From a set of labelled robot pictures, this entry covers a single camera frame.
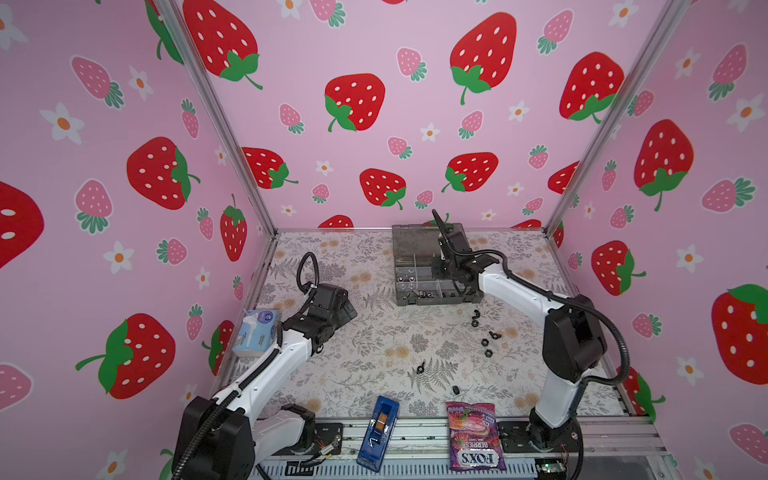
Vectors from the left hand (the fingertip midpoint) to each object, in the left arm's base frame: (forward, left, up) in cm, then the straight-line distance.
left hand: (339, 311), depth 86 cm
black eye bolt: (-13, -24, -11) cm, 29 cm away
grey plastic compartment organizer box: (+34, -23, -10) cm, 42 cm away
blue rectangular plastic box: (-33, -12, -6) cm, 35 cm away
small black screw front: (-18, -33, -11) cm, 40 cm away
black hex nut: (+2, -42, -11) cm, 44 cm away
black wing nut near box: (+5, -43, -11) cm, 45 cm away
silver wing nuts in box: (+12, -24, -10) cm, 29 cm away
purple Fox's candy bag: (-31, -36, -8) cm, 48 cm away
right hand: (+15, -29, +4) cm, 33 cm away
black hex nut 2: (-5, -44, -10) cm, 45 cm away
